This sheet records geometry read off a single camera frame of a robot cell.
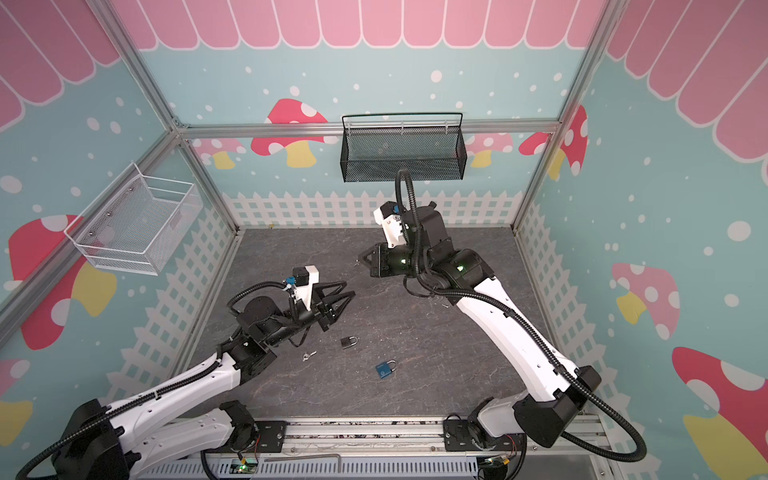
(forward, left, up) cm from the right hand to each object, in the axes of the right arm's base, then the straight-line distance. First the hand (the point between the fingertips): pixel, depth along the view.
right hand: (358, 257), depth 64 cm
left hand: (-3, +3, -10) cm, 11 cm away
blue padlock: (-11, -5, -37) cm, 39 cm away
